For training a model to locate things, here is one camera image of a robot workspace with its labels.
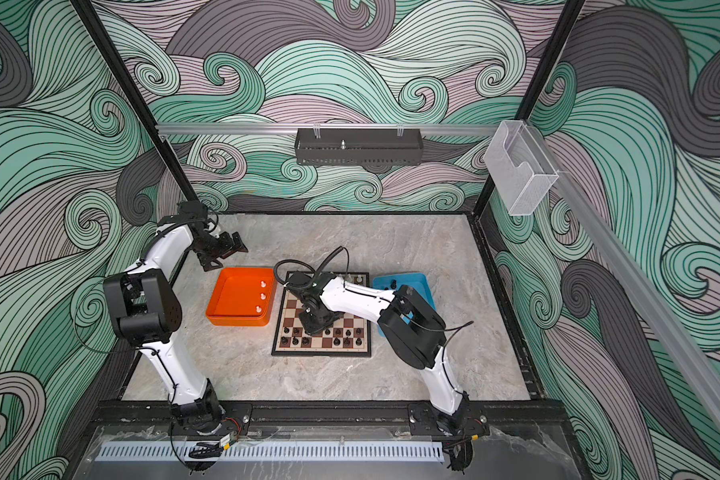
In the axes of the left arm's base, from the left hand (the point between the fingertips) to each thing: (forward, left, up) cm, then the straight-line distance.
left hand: (235, 251), depth 93 cm
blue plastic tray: (-3, -58, -9) cm, 59 cm away
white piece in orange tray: (-10, -9, -11) cm, 17 cm away
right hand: (-21, -27, -10) cm, 35 cm away
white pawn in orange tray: (-5, -8, -11) cm, 14 cm away
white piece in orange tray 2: (-14, -8, -11) cm, 20 cm away
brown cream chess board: (-23, -36, -10) cm, 44 cm away
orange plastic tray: (-9, -1, -13) cm, 15 cm away
